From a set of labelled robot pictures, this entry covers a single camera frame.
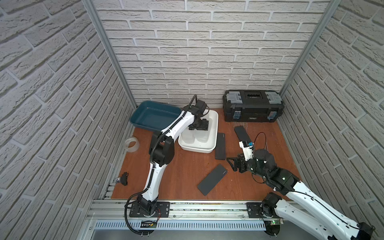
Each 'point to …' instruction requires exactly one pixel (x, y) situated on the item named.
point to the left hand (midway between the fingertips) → (205, 126)
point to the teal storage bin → (154, 115)
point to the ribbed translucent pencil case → (201, 136)
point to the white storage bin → (212, 116)
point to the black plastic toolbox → (252, 106)
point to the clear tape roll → (135, 147)
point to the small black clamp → (123, 179)
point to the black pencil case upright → (220, 148)
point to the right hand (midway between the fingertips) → (234, 157)
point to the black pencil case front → (211, 180)
